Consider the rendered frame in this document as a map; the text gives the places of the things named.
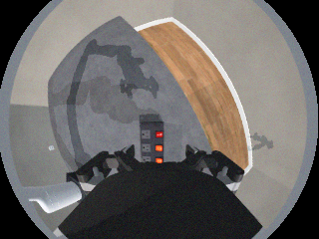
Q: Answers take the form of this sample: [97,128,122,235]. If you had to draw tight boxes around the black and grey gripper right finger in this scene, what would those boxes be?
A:
[171,144,245,195]

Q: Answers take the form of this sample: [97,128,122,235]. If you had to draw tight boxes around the black power strip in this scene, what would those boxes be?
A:
[141,122,163,162]

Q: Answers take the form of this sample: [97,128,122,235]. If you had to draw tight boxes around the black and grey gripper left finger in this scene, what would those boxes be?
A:
[76,144,150,196]

